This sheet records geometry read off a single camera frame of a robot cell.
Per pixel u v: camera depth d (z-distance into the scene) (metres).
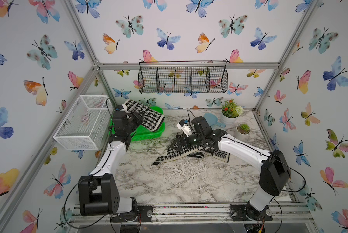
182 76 0.98
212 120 1.17
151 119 0.81
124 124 0.64
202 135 0.63
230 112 0.99
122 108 0.74
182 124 0.72
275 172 0.45
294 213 0.75
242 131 0.98
